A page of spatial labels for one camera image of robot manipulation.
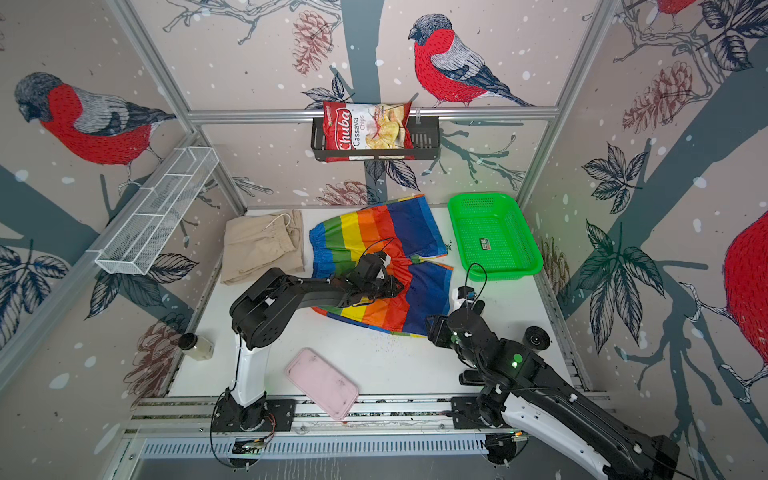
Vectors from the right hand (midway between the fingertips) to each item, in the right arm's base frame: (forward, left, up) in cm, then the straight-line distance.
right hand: (427, 326), depth 74 cm
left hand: (+16, +8, -12) cm, 22 cm away
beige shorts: (+32, +61, -8) cm, 70 cm away
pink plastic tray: (-12, +27, -11) cm, 32 cm away
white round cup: (-1, -28, -4) cm, 28 cm away
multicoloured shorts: (+44, +7, -13) cm, 47 cm away
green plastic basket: (+42, -27, -14) cm, 52 cm away
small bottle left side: (-6, +61, -4) cm, 61 cm away
